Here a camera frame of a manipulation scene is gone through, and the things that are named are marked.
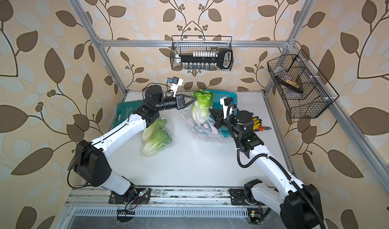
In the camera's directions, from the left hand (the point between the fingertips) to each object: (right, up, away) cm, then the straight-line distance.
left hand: (193, 97), depth 69 cm
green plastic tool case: (-50, -7, +36) cm, 62 cm away
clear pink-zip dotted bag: (+6, -17, +6) cm, 19 cm away
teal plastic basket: (+16, -16, +5) cm, 23 cm away
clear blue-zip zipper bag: (-17, -19, +28) cm, 38 cm away
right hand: (+8, -6, +4) cm, 11 cm away
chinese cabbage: (-22, -22, +15) cm, 34 cm away
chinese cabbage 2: (+4, -5, +4) cm, 7 cm away
